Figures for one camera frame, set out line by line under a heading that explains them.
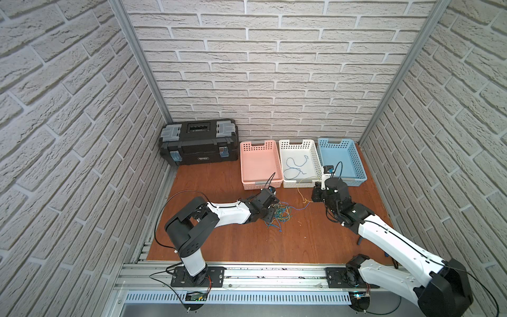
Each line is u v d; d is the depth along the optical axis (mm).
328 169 692
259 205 708
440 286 383
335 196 605
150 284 720
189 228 464
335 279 730
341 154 1127
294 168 1072
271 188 823
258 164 1125
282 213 896
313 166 1051
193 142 974
